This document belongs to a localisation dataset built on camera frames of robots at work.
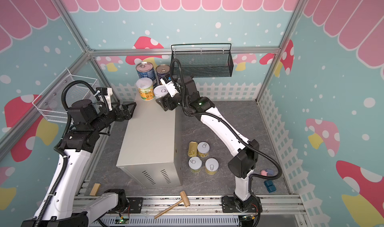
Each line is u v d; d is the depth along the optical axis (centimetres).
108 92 57
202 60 94
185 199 75
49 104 65
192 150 87
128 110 60
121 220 73
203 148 89
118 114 59
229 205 74
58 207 37
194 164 83
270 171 85
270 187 79
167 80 60
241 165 51
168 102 62
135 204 74
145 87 69
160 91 70
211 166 81
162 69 72
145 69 71
